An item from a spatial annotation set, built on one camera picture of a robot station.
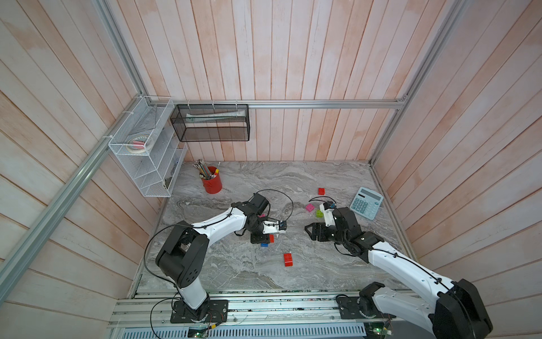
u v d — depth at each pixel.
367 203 1.01
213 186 1.04
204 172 0.99
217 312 0.73
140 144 0.71
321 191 1.07
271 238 0.76
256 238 0.78
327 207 0.75
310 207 1.00
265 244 0.88
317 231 0.74
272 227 0.76
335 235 0.70
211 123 1.06
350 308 0.73
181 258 0.46
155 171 0.78
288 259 0.85
